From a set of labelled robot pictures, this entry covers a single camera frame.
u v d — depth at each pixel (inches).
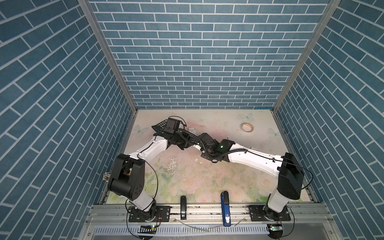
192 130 42.2
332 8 28.1
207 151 24.8
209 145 23.9
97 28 30.3
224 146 22.7
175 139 27.4
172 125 27.8
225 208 28.5
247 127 43.2
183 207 28.6
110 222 29.1
